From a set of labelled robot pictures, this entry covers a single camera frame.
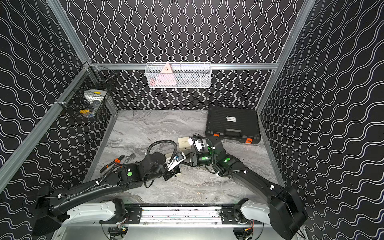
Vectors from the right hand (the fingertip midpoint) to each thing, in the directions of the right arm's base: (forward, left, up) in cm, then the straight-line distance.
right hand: (180, 161), depth 71 cm
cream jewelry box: (+25, +1, -22) cm, 33 cm away
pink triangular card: (+48, +11, +15) cm, 52 cm away
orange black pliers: (+9, +42, -19) cm, 47 cm away
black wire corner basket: (+31, +52, +16) cm, 62 cm away
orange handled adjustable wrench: (+12, +35, -20) cm, 42 cm away
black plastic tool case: (+37, -33, -15) cm, 52 cm away
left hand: (+1, +1, +1) cm, 1 cm away
